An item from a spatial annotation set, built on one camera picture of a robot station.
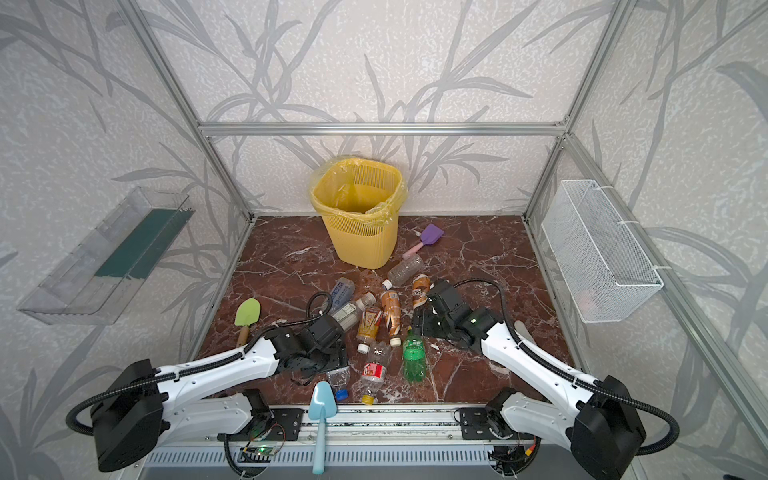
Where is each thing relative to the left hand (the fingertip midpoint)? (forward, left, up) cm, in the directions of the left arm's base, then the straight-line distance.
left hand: (344, 355), depth 82 cm
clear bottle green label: (+10, 0, +2) cm, 11 cm away
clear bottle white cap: (+27, -16, 0) cm, 32 cm away
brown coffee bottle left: (+13, -13, +2) cm, 18 cm away
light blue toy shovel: (-12, +5, -3) cm, 13 cm away
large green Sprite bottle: (-1, -19, +1) cm, 19 cm away
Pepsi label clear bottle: (-6, +1, -3) cm, 7 cm away
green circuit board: (-22, +18, -3) cm, 29 cm away
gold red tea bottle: (+7, -6, +2) cm, 10 cm away
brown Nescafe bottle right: (+21, -21, +2) cm, 30 cm away
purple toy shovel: (+47, -26, -4) cm, 54 cm away
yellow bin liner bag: (+54, 0, +13) cm, 55 cm away
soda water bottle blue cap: (+19, +3, +1) cm, 19 cm away
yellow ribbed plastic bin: (+29, -3, +13) cm, 32 cm away
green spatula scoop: (+14, +34, -5) cm, 37 cm away
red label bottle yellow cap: (-5, -9, +3) cm, 10 cm away
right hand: (+9, -21, +8) cm, 24 cm away
